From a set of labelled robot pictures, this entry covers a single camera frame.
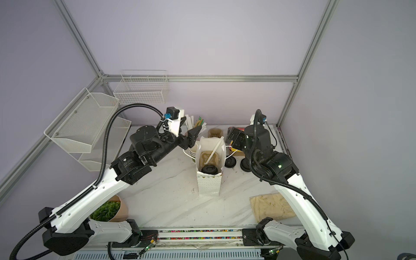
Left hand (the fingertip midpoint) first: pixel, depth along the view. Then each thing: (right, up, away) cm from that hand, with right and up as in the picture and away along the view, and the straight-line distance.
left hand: (191, 122), depth 58 cm
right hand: (+17, -3, +5) cm, 18 cm away
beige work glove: (+38, -41, +25) cm, 61 cm away
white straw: (+8, -12, +26) cm, 29 cm away
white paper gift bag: (+7, -28, +17) cm, 33 cm away
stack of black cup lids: (+28, -22, +41) cm, 55 cm away
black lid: (+6, -22, +24) cm, 33 cm away
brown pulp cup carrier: (+8, -18, +32) cm, 38 cm away
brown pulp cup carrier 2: (+10, -1, +56) cm, 56 cm away
